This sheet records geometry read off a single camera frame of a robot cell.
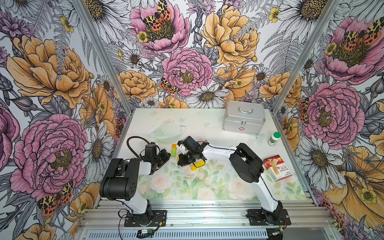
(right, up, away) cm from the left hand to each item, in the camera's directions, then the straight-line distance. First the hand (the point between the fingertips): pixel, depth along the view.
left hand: (171, 157), depth 96 cm
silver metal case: (+48, +26, +5) cm, 54 cm away
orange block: (+1, +7, +4) cm, 8 cm away
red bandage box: (+62, -5, -9) cm, 63 cm away
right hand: (+6, -5, -5) cm, 9 cm away
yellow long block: (+17, -1, -14) cm, 22 cm away
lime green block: (+1, +3, +1) cm, 4 cm away
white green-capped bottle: (+65, +12, 0) cm, 66 cm away
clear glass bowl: (-4, +14, +13) cm, 20 cm away
